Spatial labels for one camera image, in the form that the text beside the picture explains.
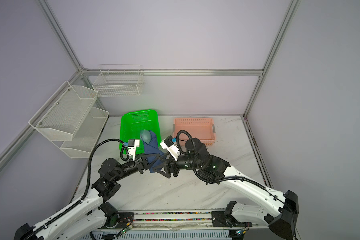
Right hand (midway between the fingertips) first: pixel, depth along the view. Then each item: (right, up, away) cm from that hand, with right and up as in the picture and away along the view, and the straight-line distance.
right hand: (155, 164), depth 60 cm
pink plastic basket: (+25, +15, +54) cm, 62 cm away
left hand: (+1, +3, +5) cm, 5 cm away
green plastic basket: (-29, +19, +55) cm, 65 cm away
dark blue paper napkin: (-2, +4, +3) cm, 6 cm away
